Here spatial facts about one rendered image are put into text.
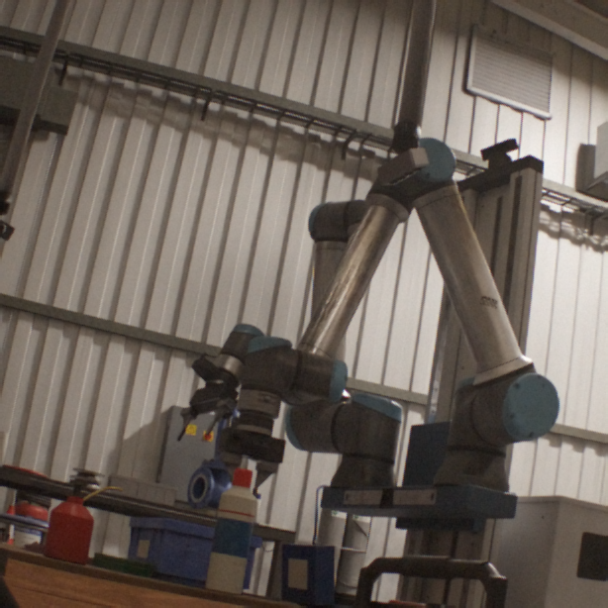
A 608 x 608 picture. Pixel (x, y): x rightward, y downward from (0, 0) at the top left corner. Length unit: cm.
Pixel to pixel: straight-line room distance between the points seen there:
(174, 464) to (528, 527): 693
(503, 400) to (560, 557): 56
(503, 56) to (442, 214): 974
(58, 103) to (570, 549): 807
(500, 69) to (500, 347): 972
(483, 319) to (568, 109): 1002
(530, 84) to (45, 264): 581
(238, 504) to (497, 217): 151
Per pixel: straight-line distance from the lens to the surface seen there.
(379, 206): 252
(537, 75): 1225
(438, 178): 240
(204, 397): 267
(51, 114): 1004
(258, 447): 213
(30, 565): 171
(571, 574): 278
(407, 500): 264
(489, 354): 239
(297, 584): 194
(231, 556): 183
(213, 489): 670
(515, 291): 283
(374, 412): 291
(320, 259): 309
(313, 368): 221
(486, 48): 1207
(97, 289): 987
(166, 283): 997
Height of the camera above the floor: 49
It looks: 16 degrees up
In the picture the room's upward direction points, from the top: 10 degrees clockwise
